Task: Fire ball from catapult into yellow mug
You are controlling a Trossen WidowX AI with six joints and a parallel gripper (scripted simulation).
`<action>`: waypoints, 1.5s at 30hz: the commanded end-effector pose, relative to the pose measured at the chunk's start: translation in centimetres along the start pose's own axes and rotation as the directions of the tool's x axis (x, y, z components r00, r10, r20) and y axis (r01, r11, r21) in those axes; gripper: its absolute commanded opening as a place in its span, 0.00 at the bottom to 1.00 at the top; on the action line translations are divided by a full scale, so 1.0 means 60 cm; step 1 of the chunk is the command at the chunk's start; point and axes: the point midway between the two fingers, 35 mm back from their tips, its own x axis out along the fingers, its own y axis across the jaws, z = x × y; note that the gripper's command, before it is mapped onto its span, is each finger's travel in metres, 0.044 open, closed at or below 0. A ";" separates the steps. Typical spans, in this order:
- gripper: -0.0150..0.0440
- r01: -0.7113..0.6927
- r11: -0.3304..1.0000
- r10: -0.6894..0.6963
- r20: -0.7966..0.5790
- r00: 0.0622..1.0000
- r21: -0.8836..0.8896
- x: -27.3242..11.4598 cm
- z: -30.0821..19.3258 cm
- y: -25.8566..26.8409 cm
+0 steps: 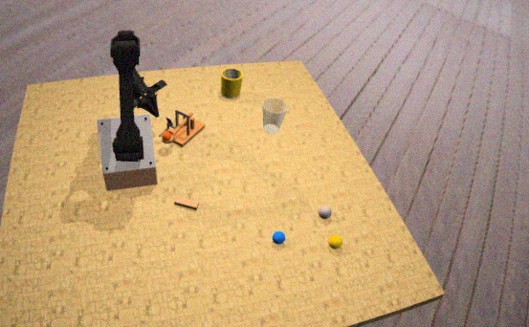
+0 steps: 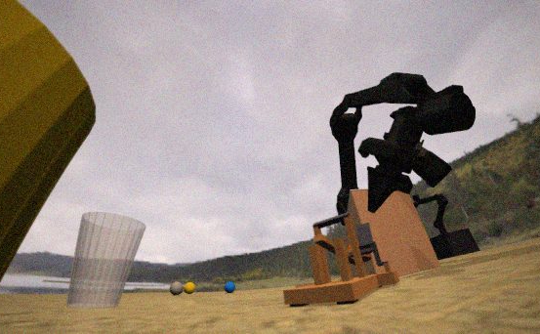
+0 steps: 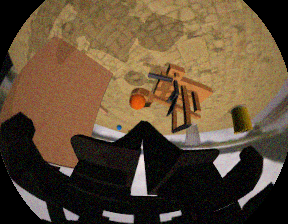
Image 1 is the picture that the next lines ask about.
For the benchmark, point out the orange wooden catapult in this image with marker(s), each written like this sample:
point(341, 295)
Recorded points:
point(185, 131)

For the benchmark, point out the yellow ball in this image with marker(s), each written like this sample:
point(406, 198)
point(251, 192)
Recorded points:
point(335, 242)

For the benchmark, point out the peach flat bar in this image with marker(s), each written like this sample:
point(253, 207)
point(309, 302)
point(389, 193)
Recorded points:
point(186, 202)

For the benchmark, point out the clear plastic cup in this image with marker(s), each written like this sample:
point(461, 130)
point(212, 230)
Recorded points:
point(274, 110)

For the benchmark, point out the blue ball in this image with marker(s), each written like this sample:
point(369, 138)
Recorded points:
point(279, 237)

